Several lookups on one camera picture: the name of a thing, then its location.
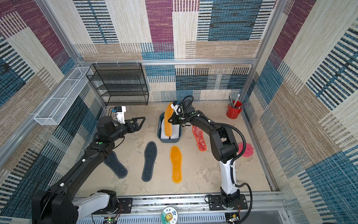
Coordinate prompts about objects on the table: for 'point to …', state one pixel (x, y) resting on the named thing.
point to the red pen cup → (233, 109)
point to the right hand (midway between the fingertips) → (171, 121)
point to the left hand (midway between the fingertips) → (141, 119)
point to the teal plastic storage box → (161, 122)
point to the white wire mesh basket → (53, 112)
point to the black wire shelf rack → (120, 84)
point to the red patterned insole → (199, 137)
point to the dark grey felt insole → (150, 155)
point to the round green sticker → (169, 215)
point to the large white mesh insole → (163, 135)
